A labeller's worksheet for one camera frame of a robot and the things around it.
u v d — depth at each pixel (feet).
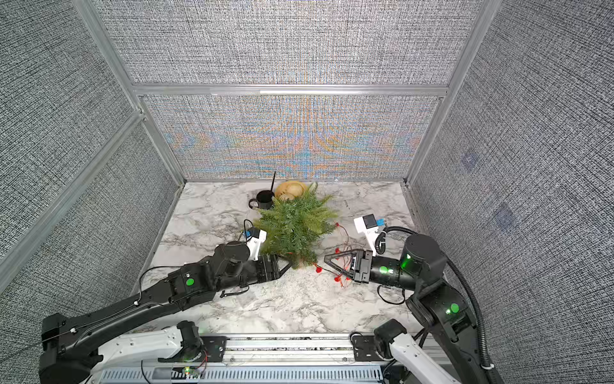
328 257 1.72
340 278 2.85
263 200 3.27
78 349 1.30
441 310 1.31
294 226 2.22
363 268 1.51
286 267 2.08
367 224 1.67
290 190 3.60
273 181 3.30
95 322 1.36
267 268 1.89
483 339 1.28
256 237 2.07
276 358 2.44
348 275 1.63
